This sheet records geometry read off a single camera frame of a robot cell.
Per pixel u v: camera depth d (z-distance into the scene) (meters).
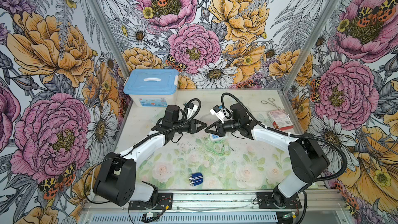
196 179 0.78
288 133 0.51
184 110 0.73
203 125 0.79
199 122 0.76
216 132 0.76
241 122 0.70
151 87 1.00
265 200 0.74
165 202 0.74
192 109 0.75
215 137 0.94
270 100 1.16
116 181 0.42
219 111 0.76
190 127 0.72
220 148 0.92
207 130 0.79
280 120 0.99
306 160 0.46
